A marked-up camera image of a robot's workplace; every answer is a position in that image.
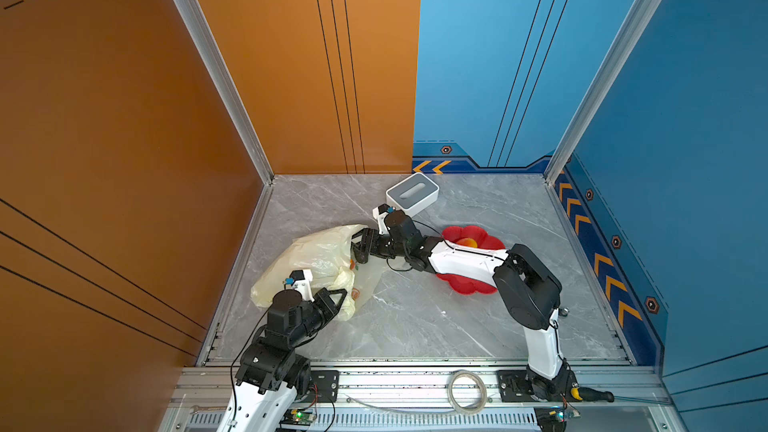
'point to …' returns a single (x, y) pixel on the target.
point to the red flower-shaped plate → (452, 235)
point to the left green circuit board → (298, 417)
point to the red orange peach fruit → (468, 242)
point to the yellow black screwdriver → (590, 394)
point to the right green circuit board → (551, 419)
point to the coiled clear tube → (467, 410)
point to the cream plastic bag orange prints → (329, 258)
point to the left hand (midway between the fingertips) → (348, 289)
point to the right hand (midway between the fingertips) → (351, 243)
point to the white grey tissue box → (413, 194)
